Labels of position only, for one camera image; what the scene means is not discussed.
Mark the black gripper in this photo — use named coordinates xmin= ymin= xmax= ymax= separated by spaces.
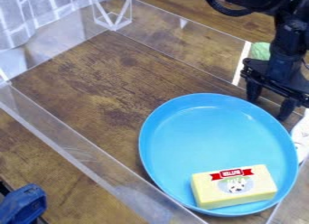
xmin=241 ymin=43 xmax=309 ymax=121

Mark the green bitter gourd toy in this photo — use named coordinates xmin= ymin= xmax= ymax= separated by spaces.
xmin=250 ymin=42 xmax=270 ymax=61

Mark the yellow butter box toy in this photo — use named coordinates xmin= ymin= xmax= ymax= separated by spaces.
xmin=192 ymin=164 xmax=278 ymax=210

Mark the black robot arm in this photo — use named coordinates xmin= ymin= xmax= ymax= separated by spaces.
xmin=241 ymin=0 xmax=309 ymax=121

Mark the white oval toy object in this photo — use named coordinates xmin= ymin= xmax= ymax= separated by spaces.
xmin=290 ymin=108 xmax=309 ymax=163

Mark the blue round plate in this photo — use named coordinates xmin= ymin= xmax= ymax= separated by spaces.
xmin=139 ymin=93 xmax=299 ymax=217

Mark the grey checked cloth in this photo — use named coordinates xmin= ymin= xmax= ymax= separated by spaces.
xmin=0 ymin=0 xmax=106 ymax=52

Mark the blue clamp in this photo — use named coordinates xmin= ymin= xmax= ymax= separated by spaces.
xmin=0 ymin=183 xmax=47 ymax=224

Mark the clear acrylic enclosure wall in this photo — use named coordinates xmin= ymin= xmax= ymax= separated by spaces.
xmin=0 ymin=0 xmax=309 ymax=224

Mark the black cable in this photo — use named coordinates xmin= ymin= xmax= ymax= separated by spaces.
xmin=201 ymin=0 xmax=258 ymax=18

